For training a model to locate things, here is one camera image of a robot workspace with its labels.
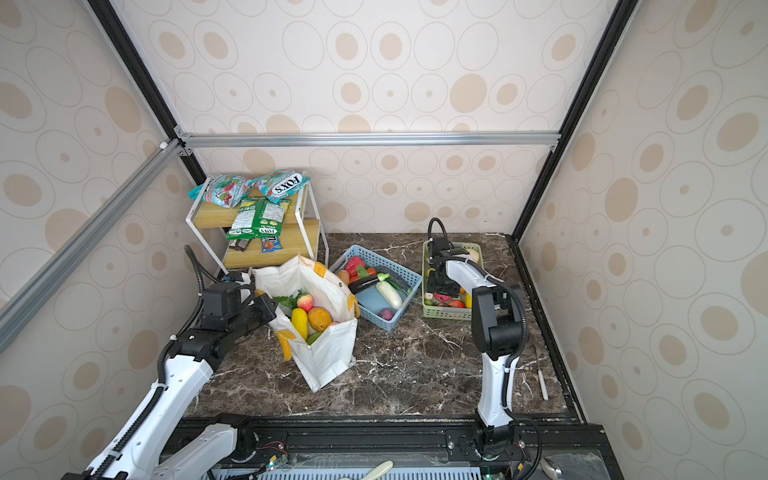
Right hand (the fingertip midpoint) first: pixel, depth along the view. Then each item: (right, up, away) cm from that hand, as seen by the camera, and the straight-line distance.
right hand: (442, 288), depth 100 cm
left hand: (-45, 0, -23) cm, 51 cm away
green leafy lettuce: (-49, -3, -7) cm, 50 cm away
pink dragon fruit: (-1, -3, -3) cm, 4 cm away
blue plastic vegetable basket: (-25, -4, -1) cm, 25 cm away
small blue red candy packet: (-56, +14, -6) cm, 58 cm away
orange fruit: (-39, -8, -13) cm, 41 cm away
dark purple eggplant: (-29, +1, -1) cm, 29 cm away
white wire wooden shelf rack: (-43, +16, -17) cm, 48 cm away
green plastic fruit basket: (0, -7, -6) cm, 9 cm away
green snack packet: (-51, +20, -26) cm, 60 cm away
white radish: (-17, -2, -3) cm, 18 cm away
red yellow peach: (-44, -4, -8) cm, 45 cm away
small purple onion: (-19, -7, -8) cm, 22 cm away
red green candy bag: (-64, +28, -19) cm, 72 cm away
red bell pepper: (-32, +8, +6) cm, 33 cm away
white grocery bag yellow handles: (-34, -16, -20) cm, 43 cm away
